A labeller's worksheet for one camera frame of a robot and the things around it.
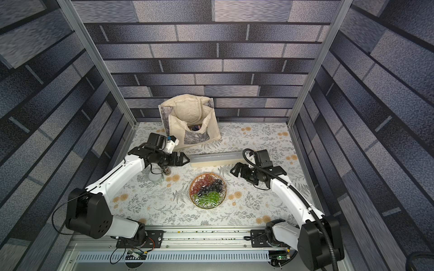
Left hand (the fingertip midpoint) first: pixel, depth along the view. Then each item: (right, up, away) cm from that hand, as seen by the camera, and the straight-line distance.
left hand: (182, 159), depth 84 cm
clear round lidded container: (-15, -10, +5) cm, 19 cm away
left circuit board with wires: (-15, -39, -12) cm, 44 cm away
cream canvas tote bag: (-1, +24, +27) cm, 36 cm away
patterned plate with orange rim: (+20, -19, +2) cm, 28 cm away
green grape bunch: (+15, -20, 0) cm, 25 cm away
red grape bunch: (+10, -13, +4) cm, 17 cm away
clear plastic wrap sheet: (+13, -16, 0) cm, 20 cm away
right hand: (+28, -7, -1) cm, 28 cm away
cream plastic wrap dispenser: (+17, -2, +11) cm, 21 cm away
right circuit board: (+44, -41, -14) cm, 61 cm away
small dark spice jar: (-10, -8, +8) cm, 15 cm away
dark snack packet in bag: (+4, +17, +20) cm, 26 cm away
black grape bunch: (+17, -14, +2) cm, 22 cm away
